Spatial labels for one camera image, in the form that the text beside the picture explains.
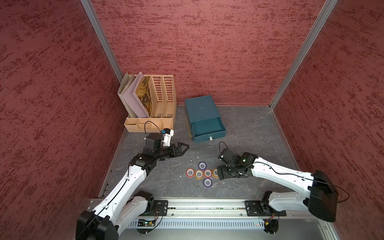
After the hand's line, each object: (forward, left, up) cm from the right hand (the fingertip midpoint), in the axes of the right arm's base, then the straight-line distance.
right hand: (226, 177), depth 79 cm
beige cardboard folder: (+51, +60, +25) cm, 83 cm away
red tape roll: (+4, +20, -5) cm, 21 cm away
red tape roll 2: (+4, +9, -5) cm, 11 cm away
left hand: (+11, +23, +11) cm, 28 cm away
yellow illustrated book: (+50, +51, +16) cm, 74 cm away
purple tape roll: (+8, +13, -5) cm, 16 cm away
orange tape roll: (+3, +15, -5) cm, 16 cm away
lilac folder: (+42, +55, +12) cm, 70 cm away
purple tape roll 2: (-1, +10, -6) cm, 11 cm away
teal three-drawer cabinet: (+29, +10, +13) cm, 33 cm away
